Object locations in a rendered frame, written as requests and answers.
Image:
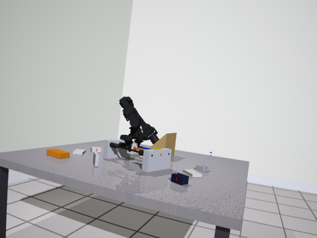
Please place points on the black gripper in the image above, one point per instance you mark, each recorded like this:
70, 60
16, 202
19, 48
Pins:
128, 138

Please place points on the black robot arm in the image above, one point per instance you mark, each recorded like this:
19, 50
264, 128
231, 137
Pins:
130, 113

